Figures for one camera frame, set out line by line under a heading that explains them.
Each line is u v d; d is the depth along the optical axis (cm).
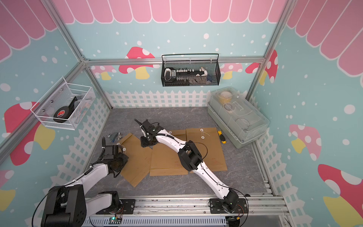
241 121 85
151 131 76
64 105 72
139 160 94
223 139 100
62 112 70
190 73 88
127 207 75
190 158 64
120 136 101
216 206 74
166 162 90
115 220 73
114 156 71
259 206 76
